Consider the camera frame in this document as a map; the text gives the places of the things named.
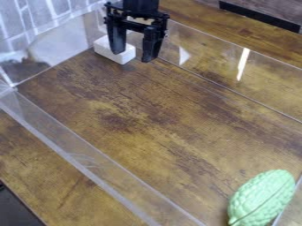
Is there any green bumpy toy vegetable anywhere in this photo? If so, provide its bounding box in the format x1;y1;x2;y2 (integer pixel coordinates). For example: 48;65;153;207
227;169;295;226

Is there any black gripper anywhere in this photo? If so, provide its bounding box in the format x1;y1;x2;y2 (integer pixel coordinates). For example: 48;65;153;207
105;0;169;63

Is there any clear acrylic enclosure wall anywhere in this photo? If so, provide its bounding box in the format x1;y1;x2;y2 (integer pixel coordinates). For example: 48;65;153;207
0;11;302;226

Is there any white rectangular block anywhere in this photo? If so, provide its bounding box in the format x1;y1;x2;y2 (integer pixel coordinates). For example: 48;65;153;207
93;35;136;64

